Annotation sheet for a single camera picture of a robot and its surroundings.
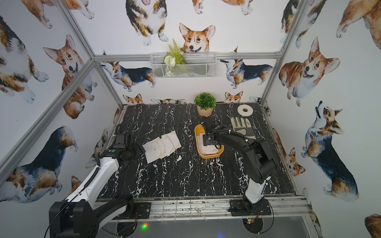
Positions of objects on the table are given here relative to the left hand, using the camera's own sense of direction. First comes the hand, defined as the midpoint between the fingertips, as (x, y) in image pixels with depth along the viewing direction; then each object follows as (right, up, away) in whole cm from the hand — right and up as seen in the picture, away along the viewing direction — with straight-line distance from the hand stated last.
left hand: (140, 148), depth 85 cm
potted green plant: (+38, +28, +15) cm, 49 cm away
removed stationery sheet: (+15, +2, +12) cm, 19 cm away
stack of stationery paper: (+37, -2, +7) cm, 38 cm away
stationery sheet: (+5, -3, +9) cm, 11 cm away
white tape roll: (+70, +24, +32) cm, 80 cm away
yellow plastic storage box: (+33, +10, +15) cm, 38 cm away
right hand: (+41, +4, +7) cm, 42 cm away
